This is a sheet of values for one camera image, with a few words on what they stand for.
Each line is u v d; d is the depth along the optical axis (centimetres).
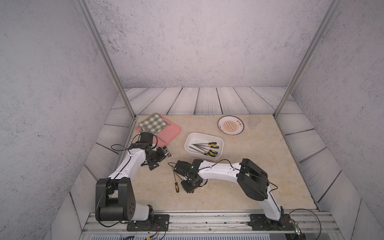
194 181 71
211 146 101
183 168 68
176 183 86
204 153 98
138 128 112
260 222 73
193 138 103
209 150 99
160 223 73
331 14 72
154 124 114
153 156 73
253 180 50
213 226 73
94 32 78
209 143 102
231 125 115
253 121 113
